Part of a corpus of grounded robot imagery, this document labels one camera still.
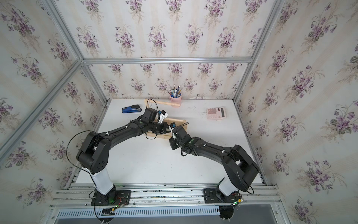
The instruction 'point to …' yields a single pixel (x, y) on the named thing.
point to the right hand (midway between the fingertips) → (174, 139)
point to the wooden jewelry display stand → (165, 134)
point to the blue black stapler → (131, 108)
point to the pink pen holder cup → (175, 102)
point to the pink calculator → (216, 113)
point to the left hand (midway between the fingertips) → (174, 131)
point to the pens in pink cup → (175, 93)
